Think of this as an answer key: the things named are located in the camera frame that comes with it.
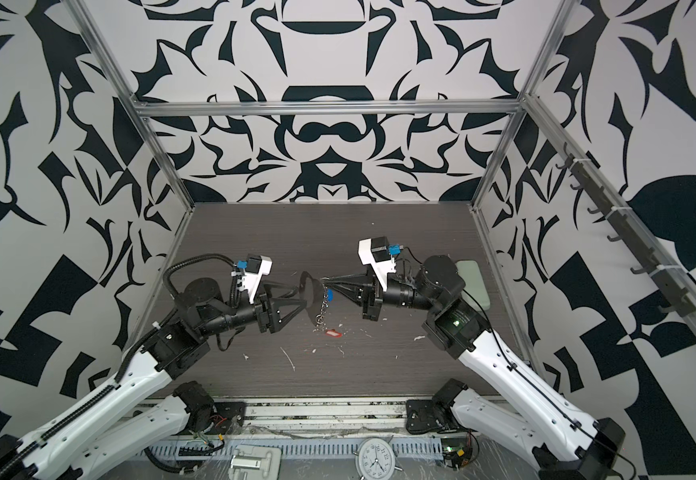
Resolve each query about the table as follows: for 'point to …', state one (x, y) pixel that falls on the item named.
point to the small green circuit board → (457, 451)
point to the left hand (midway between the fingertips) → (302, 291)
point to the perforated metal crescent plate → (312, 294)
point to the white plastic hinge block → (255, 462)
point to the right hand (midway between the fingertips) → (331, 286)
